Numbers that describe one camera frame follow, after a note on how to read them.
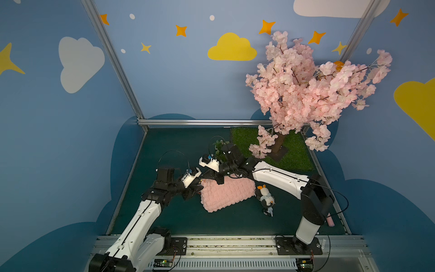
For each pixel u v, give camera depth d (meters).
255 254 0.75
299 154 1.07
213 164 0.69
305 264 0.72
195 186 0.71
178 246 0.76
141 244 0.47
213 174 0.69
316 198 0.46
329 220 0.80
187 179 0.70
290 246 0.73
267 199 0.84
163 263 0.72
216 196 0.82
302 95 0.65
